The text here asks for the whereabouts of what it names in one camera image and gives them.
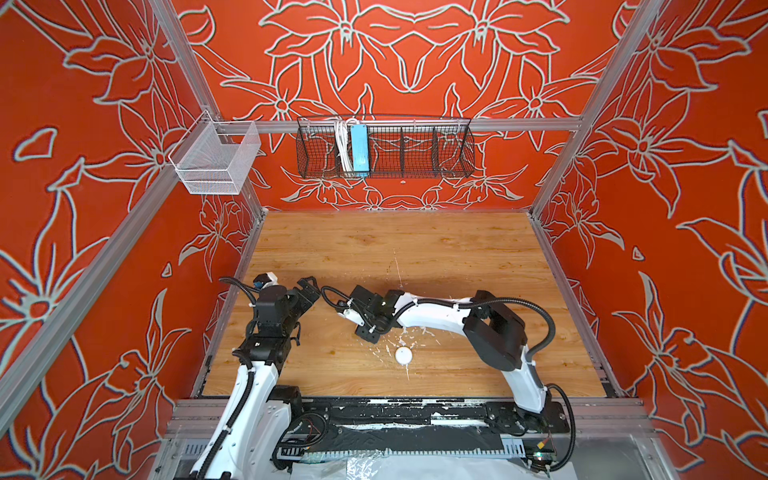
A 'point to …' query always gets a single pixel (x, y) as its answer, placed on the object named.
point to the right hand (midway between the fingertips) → (359, 326)
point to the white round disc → (403, 355)
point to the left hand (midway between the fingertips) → (306, 285)
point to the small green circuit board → (545, 456)
